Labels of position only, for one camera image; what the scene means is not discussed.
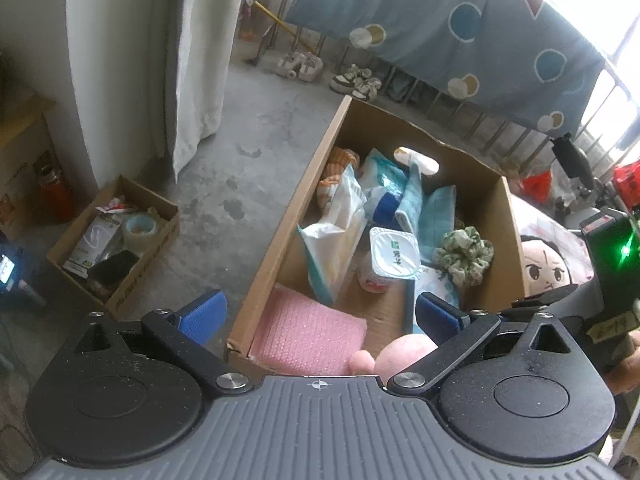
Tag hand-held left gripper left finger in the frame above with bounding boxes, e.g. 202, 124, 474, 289
70, 289, 253, 397

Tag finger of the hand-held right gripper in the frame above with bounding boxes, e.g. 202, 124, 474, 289
500, 284, 597, 322

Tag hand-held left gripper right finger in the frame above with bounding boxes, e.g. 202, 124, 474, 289
387, 292, 572, 395

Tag light blue flat pack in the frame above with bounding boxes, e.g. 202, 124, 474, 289
412, 262, 462, 333

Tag plush doll with red skirt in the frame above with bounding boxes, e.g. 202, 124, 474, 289
519, 234, 595, 292

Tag pink plush toy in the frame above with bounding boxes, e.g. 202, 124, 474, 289
349, 335, 438, 377

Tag green scrunchie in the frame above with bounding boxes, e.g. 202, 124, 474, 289
432, 226, 495, 288

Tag white yogurt cup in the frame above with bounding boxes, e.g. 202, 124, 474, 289
357, 226, 421, 293

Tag pink towel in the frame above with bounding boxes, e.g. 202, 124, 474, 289
248, 282, 368, 376

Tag large cardboard box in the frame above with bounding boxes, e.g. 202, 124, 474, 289
225, 94, 531, 377

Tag clear packet with teal edge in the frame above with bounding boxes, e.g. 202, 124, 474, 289
298, 165, 369, 306

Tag blue white wet wipes pack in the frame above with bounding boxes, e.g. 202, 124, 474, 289
361, 147, 410, 225

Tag orange-white striped toy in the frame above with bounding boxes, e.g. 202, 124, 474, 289
317, 147, 361, 208

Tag person's right hand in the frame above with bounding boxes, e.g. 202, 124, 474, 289
604, 332, 640, 396

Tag small cardboard box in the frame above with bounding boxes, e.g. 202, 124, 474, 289
46, 174, 181, 322

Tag black flat item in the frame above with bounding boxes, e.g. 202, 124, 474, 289
87, 250, 141, 286

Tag red shopping bag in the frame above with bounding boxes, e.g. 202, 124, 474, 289
612, 160, 640, 206

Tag clear tape roll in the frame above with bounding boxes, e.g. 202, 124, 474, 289
122, 212, 157, 241

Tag crumpled red plastic bag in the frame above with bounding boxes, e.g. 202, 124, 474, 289
520, 170, 553, 204

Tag white green carton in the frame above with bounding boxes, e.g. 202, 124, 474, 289
65, 210, 126, 276

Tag wheelchair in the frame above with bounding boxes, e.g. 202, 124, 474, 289
550, 132, 640, 233

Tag red bottle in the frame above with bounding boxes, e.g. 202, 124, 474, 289
39, 164, 76, 223

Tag lit phone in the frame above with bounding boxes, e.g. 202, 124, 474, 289
0, 252, 21, 293

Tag wooden cabinet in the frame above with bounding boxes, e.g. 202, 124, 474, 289
0, 92, 61, 241

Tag pale curtain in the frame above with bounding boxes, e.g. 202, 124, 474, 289
65, 0, 246, 186

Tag blue blanket with circles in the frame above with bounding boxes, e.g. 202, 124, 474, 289
285, 0, 606, 136

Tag yellow stick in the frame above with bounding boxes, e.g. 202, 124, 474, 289
252, 0, 318, 56

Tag white cable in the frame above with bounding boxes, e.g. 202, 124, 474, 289
610, 400, 640, 467

